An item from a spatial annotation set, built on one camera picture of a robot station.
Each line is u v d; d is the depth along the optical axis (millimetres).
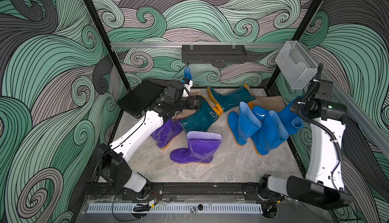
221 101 1035
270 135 740
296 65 790
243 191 734
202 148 681
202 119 917
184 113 976
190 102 666
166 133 821
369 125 528
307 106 468
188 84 675
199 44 942
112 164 400
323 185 360
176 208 697
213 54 967
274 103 1031
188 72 974
